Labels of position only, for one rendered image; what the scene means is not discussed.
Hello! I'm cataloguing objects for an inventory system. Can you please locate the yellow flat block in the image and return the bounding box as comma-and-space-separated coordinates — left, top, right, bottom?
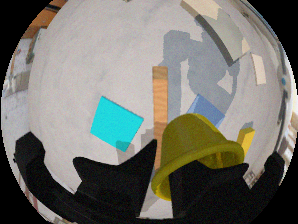
237, 127, 255, 155

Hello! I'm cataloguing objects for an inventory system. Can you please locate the brown rectangular block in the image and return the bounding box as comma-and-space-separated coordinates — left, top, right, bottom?
152, 67, 169, 175

